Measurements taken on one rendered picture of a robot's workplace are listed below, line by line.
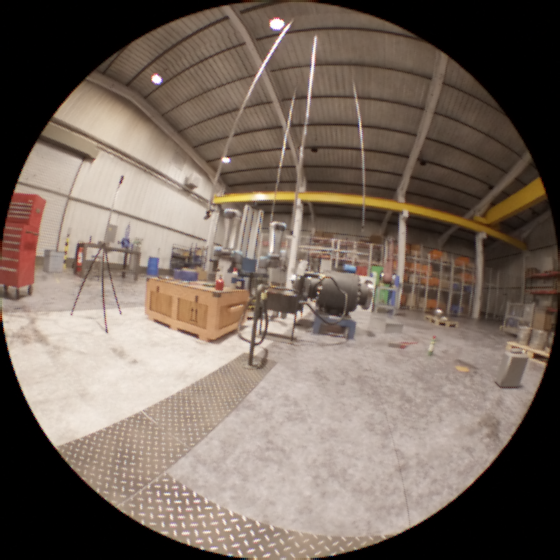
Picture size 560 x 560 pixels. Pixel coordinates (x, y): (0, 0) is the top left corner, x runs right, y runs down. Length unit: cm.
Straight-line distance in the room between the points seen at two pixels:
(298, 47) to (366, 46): 227
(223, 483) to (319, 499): 30
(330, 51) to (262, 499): 875
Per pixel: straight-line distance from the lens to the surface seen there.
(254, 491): 72
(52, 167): 923
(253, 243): 305
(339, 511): 73
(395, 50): 840
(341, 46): 822
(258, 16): 822
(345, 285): 258
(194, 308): 180
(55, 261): 641
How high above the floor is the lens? 65
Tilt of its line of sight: level
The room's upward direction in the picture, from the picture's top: 8 degrees clockwise
